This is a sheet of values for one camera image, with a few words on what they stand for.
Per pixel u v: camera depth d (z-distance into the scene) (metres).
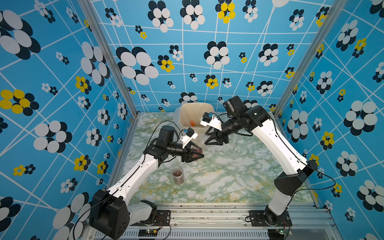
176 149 0.64
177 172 0.83
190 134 0.63
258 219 0.72
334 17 0.71
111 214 0.39
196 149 0.70
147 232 0.72
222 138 0.58
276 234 0.70
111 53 0.87
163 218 0.73
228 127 0.57
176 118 0.87
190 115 0.93
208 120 0.57
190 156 0.64
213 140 0.60
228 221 0.74
